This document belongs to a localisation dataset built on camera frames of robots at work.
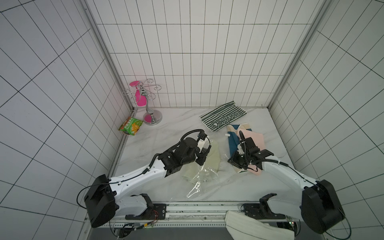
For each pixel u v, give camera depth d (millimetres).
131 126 997
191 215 727
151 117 1127
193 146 617
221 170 870
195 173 742
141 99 1035
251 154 648
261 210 662
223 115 1129
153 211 723
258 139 992
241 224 694
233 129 1022
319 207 396
